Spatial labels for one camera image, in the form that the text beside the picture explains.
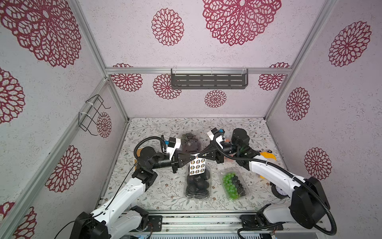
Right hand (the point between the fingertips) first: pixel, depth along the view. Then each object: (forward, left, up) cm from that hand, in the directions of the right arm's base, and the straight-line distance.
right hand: (198, 156), depth 65 cm
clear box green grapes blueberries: (-3, -20, -25) cm, 32 cm away
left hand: (-1, +2, -1) cm, 2 cm away
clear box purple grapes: (+22, +5, -21) cm, 31 cm away
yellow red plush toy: (+17, -44, -25) cm, 53 cm away
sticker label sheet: (-3, 0, -4) cm, 5 cm away
